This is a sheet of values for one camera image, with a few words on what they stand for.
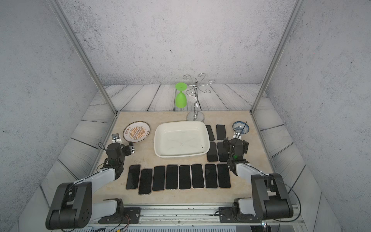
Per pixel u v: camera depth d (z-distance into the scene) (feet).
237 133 2.52
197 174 2.82
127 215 2.37
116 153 2.24
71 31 2.55
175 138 3.44
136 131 3.54
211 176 2.80
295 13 2.38
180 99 3.18
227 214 2.37
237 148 2.24
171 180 2.78
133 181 2.77
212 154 3.15
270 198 1.39
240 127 3.54
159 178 2.85
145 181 2.76
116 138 2.52
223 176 2.85
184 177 2.76
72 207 1.36
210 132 3.51
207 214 2.44
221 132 3.55
